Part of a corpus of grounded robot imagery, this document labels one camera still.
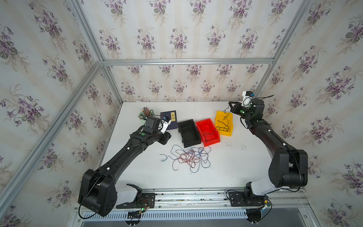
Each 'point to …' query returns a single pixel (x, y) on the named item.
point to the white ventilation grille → (124, 216)
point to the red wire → (190, 157)
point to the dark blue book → (172, 116)
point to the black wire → (228, 124)
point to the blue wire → (174, 157)
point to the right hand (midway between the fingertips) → (230, 102)
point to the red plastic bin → (209, 134)
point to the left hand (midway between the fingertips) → (168, 135)
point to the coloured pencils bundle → (145, 112)
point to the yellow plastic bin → (224, 123)
